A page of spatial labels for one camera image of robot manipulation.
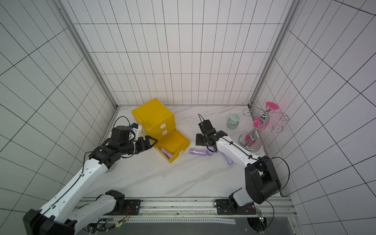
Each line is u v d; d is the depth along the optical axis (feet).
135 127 2.28
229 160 2.85
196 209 2.39
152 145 2.21
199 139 2.59
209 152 2.96
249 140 3.12
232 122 3.32
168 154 2.89
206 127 2.21
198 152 2.95
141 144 2.11
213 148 2.23
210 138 2.01
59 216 1.25
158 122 2.67
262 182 1.39
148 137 2.20
